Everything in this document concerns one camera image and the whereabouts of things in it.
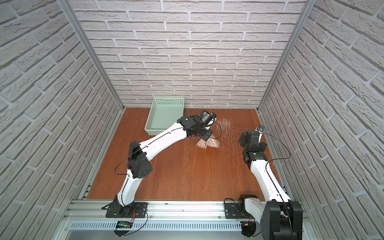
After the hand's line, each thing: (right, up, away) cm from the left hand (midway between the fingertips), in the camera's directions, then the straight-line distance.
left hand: (206, 127), depth 85 cm
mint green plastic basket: (-31, +11, +29) cm, 44 cm away
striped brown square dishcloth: (+3, -9, +2) cm, 10 cm away
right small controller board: (+19, -47, -16) cm, 53 cm away
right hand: (+24, -5, -1) cm, 25 cm away
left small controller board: (-43, -48, -12) cm, 66 cm away
